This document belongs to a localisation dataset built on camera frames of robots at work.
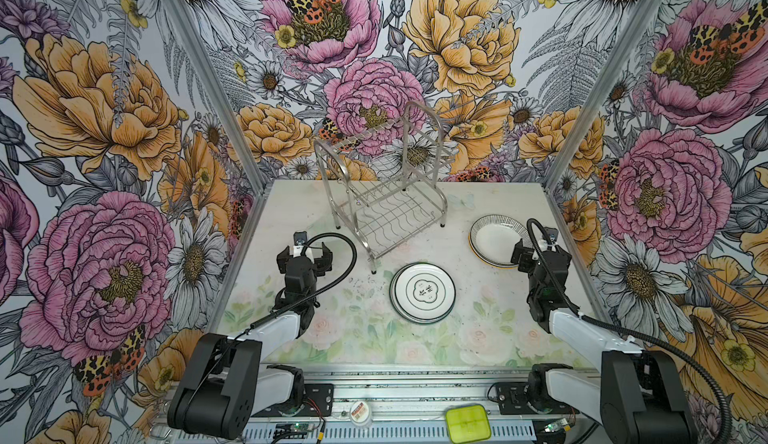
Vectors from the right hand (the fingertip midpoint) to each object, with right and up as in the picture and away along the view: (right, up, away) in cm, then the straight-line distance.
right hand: (538, 250), depth 87 cm
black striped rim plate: (-7, +1, +18) cm, 19 cm away
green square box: (-24, -38, -17) cm, 48 cm away
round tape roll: (-49, -31, -23) cm, 62 cm away
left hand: (-67, -1, +2) cm, 67 cm away
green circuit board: (-65, -40, -16) cm, 78 cm away
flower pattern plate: (-33, -13, +2) cm, 35 cm away
